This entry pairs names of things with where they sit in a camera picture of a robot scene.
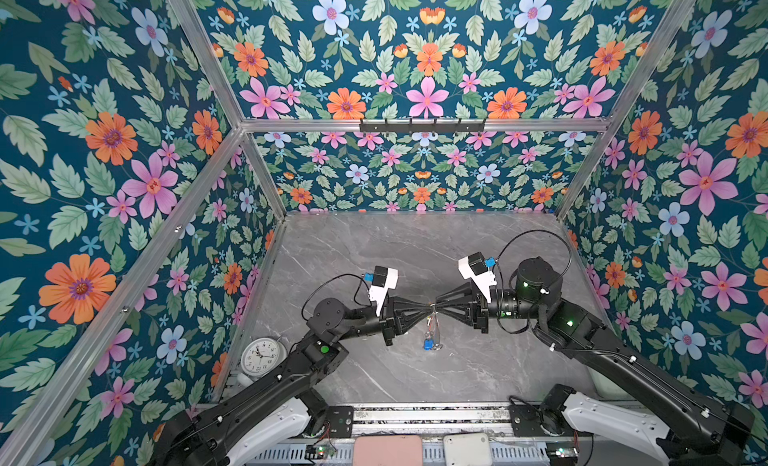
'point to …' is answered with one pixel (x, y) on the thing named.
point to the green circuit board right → (562, 452)
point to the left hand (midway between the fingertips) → (431, 313)
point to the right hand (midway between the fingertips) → (440, 301)
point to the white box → (467, 449)
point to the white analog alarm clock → (259, 357)
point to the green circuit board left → (319, 452)
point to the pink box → (388, 450)
